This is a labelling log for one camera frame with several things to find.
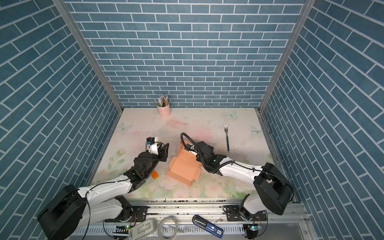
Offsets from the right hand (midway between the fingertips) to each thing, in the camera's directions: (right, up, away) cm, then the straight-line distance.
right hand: (201, 144), depth 88 cm
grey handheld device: (-28, -36, -19) cm, 50 cm away
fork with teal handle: (+18, +9, +21) cm, 29 cm away
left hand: (-20, +1, -5) cm, 20 cm away
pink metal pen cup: (-28, +21, +24) cm, 42 cm away
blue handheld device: (+3, -34, -21) cm, 40 cm away
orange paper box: (-10, -14, +3) cm, 18 cm away
